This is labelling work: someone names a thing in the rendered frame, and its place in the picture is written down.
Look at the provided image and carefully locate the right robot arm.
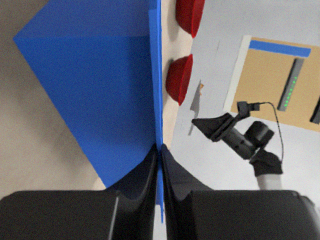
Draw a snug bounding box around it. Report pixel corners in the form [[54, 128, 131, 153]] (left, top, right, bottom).
[[232, 101, 283, 190]]

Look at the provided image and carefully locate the grey scoop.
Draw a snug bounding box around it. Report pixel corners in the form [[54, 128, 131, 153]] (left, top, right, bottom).
[[188, 79, 201, 136]]

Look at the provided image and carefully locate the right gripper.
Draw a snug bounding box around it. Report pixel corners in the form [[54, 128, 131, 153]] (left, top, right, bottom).
[[191, 112, 244, 149]]

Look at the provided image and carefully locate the dark red bowl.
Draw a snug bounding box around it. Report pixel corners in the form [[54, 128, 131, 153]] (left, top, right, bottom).
[[176, 0, 205, 38], [166, 54, 193, 106]]

